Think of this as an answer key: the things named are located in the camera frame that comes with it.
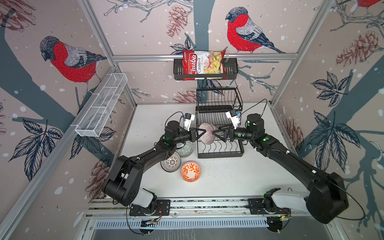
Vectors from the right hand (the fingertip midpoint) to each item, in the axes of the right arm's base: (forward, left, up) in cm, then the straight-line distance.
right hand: (213, 133), depth 74 cm
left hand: (+2, +4, -1) cm, 5 cm away
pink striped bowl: (0, +3, -4) cm, 5 cm away
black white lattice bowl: (-8, +23, -20) cm, 32 cm away
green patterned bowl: (+2, +17, -21) cm, 27 cm away
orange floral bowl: (-11, +13, -23) cm, 29 cm away
